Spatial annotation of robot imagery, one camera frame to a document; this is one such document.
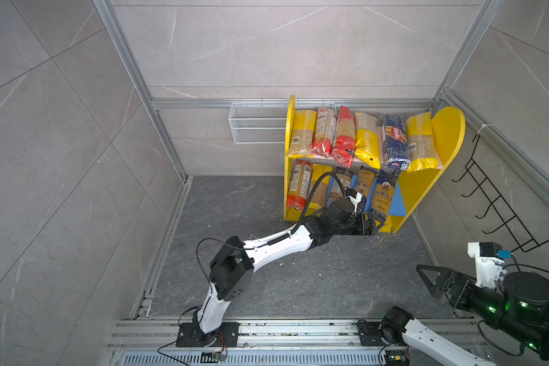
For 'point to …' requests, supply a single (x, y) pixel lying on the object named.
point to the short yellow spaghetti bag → (319, 191)
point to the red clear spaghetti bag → (300, 184)
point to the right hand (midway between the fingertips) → (427, 269)
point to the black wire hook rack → (510, 223)
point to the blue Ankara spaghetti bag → (384, 190)
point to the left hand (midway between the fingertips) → (377, 219)
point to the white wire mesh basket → (264, 123)
